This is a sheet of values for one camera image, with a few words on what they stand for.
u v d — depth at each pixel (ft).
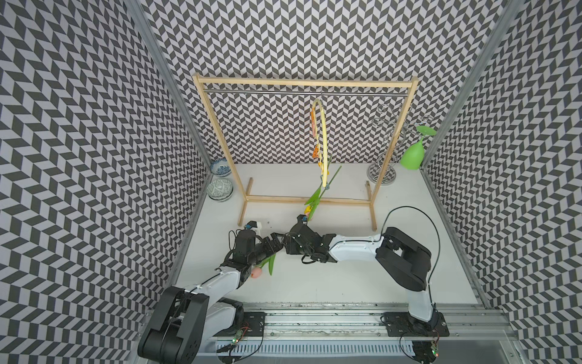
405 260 1.64
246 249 2.22
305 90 2.14
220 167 3.74
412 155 2.90
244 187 3.31
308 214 2.78
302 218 2.71
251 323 2.36
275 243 2.58
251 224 2.69
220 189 3.46
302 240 2.28
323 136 2.10
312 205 2.73
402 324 2.42
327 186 2.32
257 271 2.71
